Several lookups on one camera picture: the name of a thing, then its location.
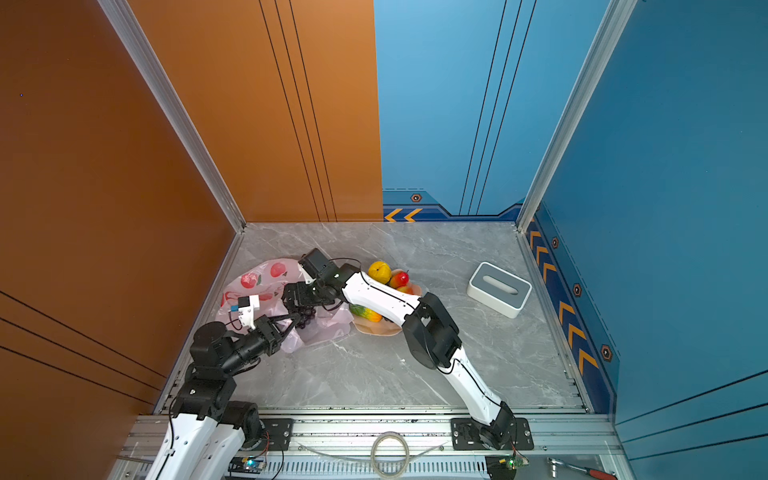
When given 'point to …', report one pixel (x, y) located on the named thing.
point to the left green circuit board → (246, 465)
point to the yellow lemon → (372, 315)
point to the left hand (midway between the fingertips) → (300, 315)
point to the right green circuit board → (516, 461)
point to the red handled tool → (597, 473)
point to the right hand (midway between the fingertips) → (294, 301)
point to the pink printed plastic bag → (267, 280)
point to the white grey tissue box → (499, 289)
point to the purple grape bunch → (307, 314)
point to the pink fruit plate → (385, 327)
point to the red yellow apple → (399, 279)
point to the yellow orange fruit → (380, 271)
